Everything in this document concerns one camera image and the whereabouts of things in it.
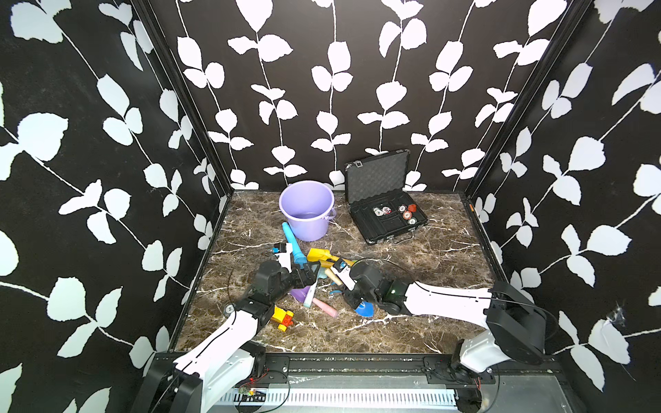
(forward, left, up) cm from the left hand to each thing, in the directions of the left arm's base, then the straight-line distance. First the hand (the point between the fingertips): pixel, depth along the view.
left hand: (313, 261), depth 82 cm
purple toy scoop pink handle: (-6, +5, -13) cm, 15 cm away
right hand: (-6, -8, -4) cm, 11 cm away
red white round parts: (+30, -41, -11) cm, 52 cm away
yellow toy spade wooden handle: (+8, -3, -11) cm, 14 cm away
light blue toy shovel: (-4, -3, -2) cm, 5 cm away
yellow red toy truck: (-15, +9, -9) cm, 20 cm away
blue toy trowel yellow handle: (-13, -17, -9) cm, 23 cm away
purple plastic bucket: (+31, +3, -8) cm, 32 cm away
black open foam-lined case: (+37, -27, -6) cm, 46 cm away
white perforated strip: (-36, -8, -13) cm, 39 cm away
